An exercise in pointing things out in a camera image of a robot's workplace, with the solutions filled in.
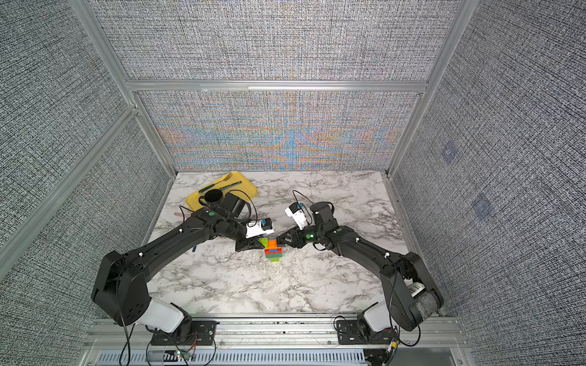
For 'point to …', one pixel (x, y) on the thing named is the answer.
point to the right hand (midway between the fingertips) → (282, 232)
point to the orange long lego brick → (272, 245)
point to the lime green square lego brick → (275, 259)
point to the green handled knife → (230, 184)
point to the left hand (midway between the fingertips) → (264, 238)
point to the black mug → (212, 198)
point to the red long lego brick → (273, 251)
